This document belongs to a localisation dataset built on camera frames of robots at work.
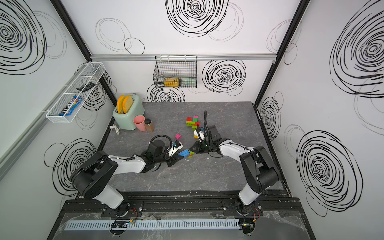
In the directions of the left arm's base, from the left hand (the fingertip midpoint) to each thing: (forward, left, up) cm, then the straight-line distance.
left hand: (180, 154), depth 88 cm
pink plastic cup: (+23, +30, +2) cm, 38 cm away
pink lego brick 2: (+14, +3, -2) cm, 15 cm away
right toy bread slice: (+26, +35, +15) cm, 47 cm away
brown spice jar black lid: (+19, +23, +3) cm, 30 cm away
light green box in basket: (+32, -4, +28) cm, 43 cm away
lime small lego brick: (0, -6, +1) cm, 6 cm away
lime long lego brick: (+25, -5, -2) cm, 25 cm away
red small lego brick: (+25, -10, -2) cm, 27 cm away
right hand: (+2, -6, +3) cm, 7 cm away
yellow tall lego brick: (+15, -9, -3) cm, 17 cm away
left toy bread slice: (+24, +39, +17) cm, 49 cm away
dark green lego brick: (+29, -9, -2) cm, 30 cm away
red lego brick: (+30, -4, -2) cm, 30 cm away
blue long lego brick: (0, -3, +2) cm, 3 cm away
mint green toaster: (+20, +38, +6) cm, 43 cm away
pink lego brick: (+31, -8, -1) cm, 32 cm away
